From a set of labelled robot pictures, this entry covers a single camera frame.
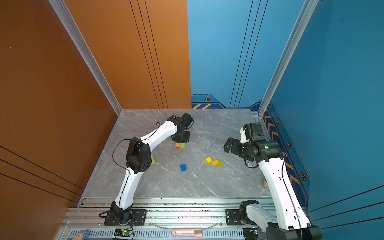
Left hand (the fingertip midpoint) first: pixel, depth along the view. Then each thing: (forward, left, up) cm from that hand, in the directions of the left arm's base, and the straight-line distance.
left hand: (185, 139), depth 97 cm
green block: (-3, +2, -1) cm, 4 cm away
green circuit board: (-49, +27, -7) cm, 57 cm away
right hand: (-18, -24, +18) cm, 35 cm away
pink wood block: (-3, +5, -1) cm, 6 cm away
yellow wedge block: (-14, -21, -4) cm, 25 cm away
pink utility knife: (-49, -8, -5) cm, 50 cm away
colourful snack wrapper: (-51, +44, -4) cm, 67 cm away
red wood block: (-3, +5, -5) cm, 7 cm away
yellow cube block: (-13, -15, -3) cm, 20 cm away
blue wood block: (-17, +1, -6) cm, 18 cm away
